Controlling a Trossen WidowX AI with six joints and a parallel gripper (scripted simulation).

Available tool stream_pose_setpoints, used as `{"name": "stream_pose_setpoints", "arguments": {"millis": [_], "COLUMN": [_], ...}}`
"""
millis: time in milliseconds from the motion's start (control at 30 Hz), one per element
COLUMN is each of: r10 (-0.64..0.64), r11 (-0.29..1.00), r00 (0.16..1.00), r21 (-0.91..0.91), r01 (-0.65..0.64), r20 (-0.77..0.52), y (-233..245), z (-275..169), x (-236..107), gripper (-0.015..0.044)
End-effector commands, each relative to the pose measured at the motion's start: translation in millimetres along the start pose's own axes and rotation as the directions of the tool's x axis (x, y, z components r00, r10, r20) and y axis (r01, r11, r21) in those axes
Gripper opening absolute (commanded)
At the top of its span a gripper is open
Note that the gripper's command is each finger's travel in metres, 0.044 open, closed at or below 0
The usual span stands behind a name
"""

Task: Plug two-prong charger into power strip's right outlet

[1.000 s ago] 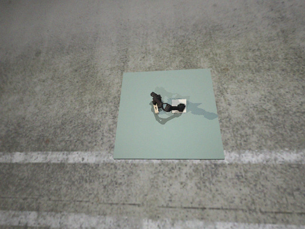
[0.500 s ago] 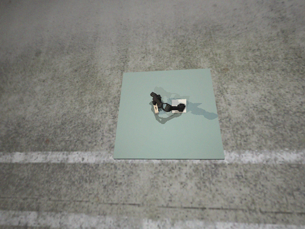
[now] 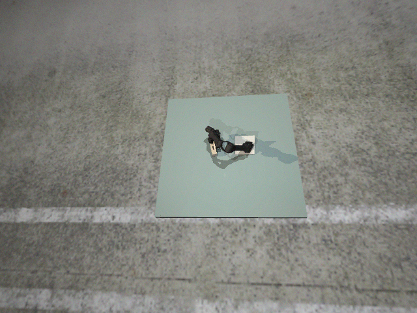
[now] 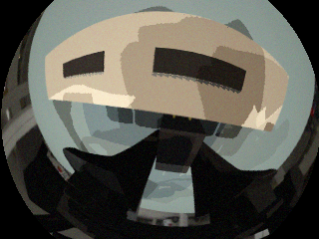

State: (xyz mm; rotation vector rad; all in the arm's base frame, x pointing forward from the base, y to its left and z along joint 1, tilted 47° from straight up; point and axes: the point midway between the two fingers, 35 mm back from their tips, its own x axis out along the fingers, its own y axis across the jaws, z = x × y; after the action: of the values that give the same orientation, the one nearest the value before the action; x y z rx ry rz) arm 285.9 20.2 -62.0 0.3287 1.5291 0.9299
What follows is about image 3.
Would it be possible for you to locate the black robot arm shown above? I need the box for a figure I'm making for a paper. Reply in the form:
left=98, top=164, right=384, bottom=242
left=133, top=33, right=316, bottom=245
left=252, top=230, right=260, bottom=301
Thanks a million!
left=205, top=126, right=254, bottom=153

